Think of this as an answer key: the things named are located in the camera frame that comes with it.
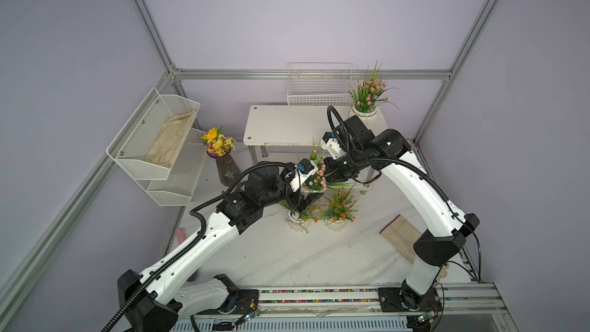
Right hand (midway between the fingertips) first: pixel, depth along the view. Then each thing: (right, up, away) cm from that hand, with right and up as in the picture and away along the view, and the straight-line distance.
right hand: (323, 182), depth 69 cm
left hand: (-4, 0, 0) cm, 4 cm away
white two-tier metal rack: (-9, +19, +10) cm, 23 cm away
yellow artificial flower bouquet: (-39, +13, +17) cm, 45 cm away
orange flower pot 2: (+6, -11, +11) cm, 16 cm away
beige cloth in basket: (-54, +14, +11) cm, 57 cm away
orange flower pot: (-8, -16, +15) cm, 23 cm away
